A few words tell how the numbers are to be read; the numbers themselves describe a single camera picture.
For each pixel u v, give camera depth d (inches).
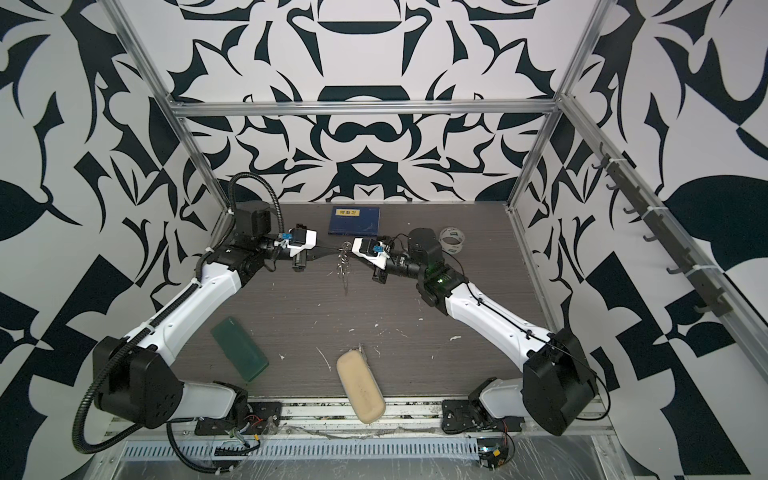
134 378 15.8
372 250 22.7
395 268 25.0
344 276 26.4
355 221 44.7
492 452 28.0
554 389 16.0
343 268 26.0
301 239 22.8
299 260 25.1
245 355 32.9
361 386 29.8
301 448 28.0
